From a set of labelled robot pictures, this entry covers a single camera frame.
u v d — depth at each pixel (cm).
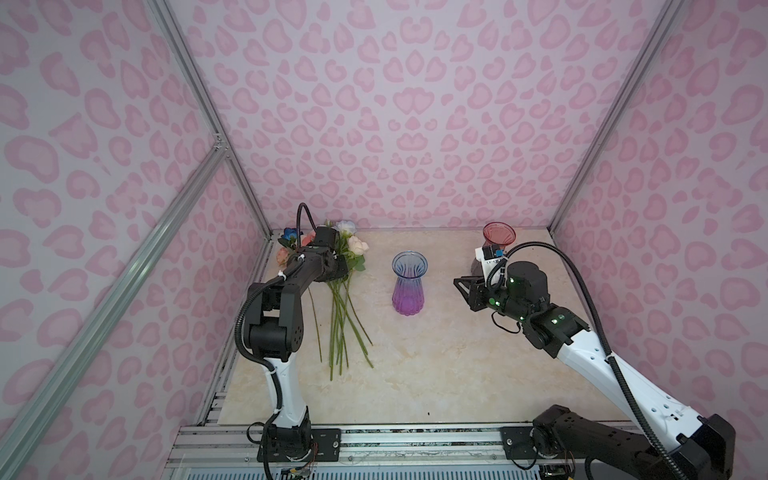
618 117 86
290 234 107
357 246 104
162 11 68
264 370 55
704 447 39
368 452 73
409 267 88
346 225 111
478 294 64
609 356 46
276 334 53
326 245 80
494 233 95
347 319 95
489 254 64
